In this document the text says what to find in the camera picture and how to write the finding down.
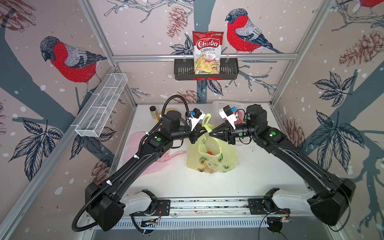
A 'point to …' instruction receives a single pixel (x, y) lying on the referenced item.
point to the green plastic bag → (225, 157)
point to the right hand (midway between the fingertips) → (210, 133)
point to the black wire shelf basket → (185, 70)
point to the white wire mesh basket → (93, 123)
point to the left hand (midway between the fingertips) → (209, 126)
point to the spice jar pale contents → (153, 112)
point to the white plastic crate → (217, 105)
